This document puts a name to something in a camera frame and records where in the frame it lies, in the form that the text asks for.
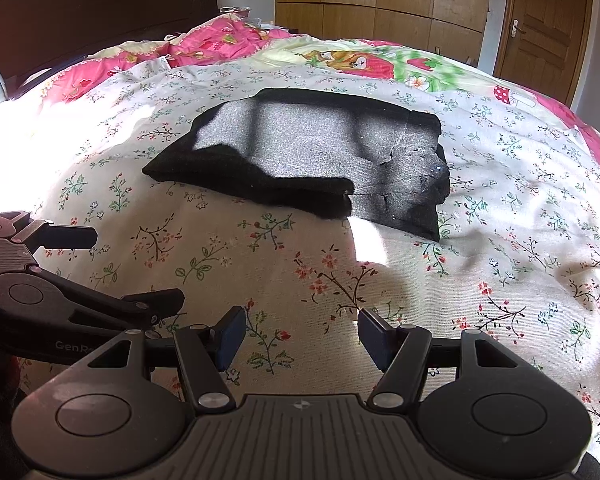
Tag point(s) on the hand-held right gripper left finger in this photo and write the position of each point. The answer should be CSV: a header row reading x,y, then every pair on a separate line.
x,y
231,334

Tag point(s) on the brown wooden door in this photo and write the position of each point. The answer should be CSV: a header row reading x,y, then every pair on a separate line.
x,y
545,35

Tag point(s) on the black pants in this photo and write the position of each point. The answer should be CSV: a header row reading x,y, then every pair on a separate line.
x,y
300,160

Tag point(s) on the brown wooden wardrobe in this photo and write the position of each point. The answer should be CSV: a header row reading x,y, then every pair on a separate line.
x,y
380,5

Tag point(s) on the pink cartoon print quilt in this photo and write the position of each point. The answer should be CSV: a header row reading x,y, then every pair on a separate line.
x,y
360,62

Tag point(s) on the dark wooden headboard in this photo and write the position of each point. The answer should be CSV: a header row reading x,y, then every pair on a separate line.
x,y
90,5

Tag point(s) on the white floral bedsheet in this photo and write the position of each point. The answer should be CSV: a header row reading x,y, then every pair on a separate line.
x,y
230,270

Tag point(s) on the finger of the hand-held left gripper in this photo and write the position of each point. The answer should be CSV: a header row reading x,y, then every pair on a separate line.
x,y
65,237
150,305

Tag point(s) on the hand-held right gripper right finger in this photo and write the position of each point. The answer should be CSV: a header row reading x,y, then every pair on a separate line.
x,y
375,341

